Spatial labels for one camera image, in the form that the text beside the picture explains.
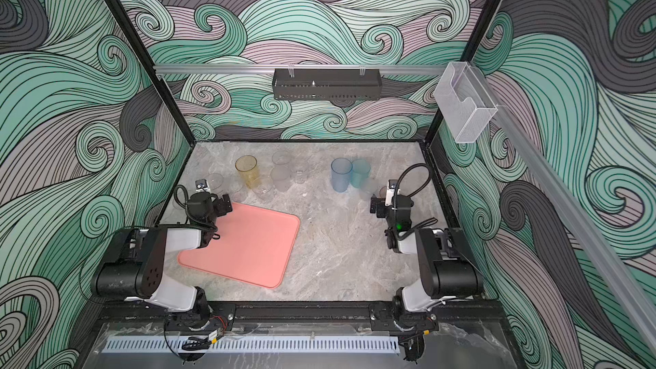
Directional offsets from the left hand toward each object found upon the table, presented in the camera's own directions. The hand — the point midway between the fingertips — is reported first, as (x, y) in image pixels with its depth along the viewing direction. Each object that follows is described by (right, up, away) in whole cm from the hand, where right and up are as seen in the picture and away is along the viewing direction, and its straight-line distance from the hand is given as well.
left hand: (212, 195), depth 94 cm
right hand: (+65, 0, 0) cm, 65 cm away
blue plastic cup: (+49, +8, +3) cm, 49 cm away
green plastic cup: (+56, +9, 0) cm, 56 cm away
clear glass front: (+18, +1, +8) cm, 19 cm away
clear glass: (+1, +5, +1) cm, 5 cm away
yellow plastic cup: (+14, +10, -1) cm, 17 cm away
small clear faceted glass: (+32, +9, +13) cm, 36 cm away
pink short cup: (+64, +1, +1) cm, 64 cm away
